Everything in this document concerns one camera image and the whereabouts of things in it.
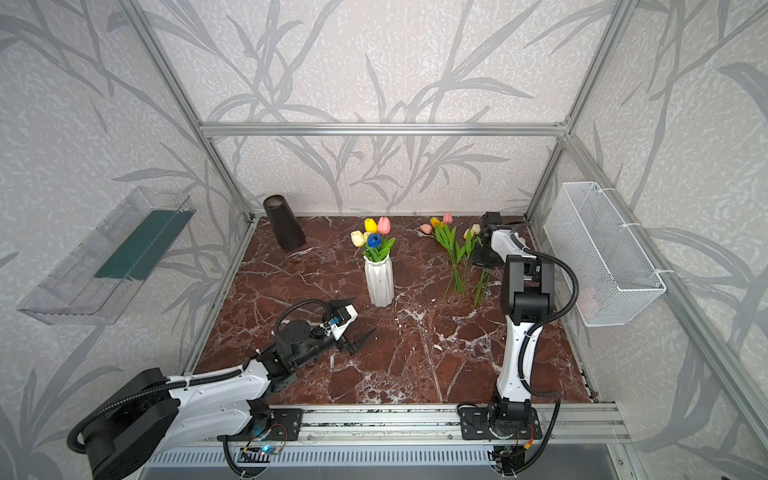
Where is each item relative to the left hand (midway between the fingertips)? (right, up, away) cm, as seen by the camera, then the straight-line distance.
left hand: (367, 307), depth 78 cm
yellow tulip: (+1, +21, -1) cm, 21 cm away
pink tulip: (+5, +21, -2) cm, 22 cm away
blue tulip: (+3, +18, -11) cm, 21 cm away
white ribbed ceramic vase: (+3, +7, +5) cm, 9 cm away
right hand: (+39, +13, +27) cm, 49 cm away
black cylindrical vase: (-33, +21, +29) cm, 48 cm away
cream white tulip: (-1, +18, -5) cm, 19 cm away
